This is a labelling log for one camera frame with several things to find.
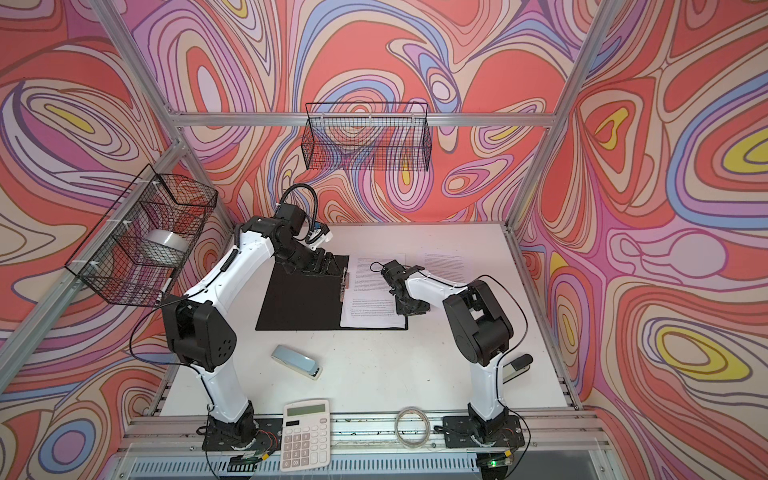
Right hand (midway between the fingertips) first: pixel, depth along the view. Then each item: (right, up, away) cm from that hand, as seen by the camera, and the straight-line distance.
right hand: (419, 314), depth 95 cm
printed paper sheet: (-17, +4, +3) cm, 18 cm away
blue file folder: (-38, +3, +3) cm, 38 cm away
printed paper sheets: (+12, +16, +12) cm, 23 cm away
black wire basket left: (-74, +20, -21) cm, 80 cm away
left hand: (-25, +15, -12) cm, 32 cm away
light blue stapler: (-34, -10, -14) cm, 38 cm away
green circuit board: (-46, -32, -23) cm, 61 cm away
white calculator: (-30, -25, -23) cm, 46 cm away
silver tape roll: (-65, +24, -21) cm, 72 cm away
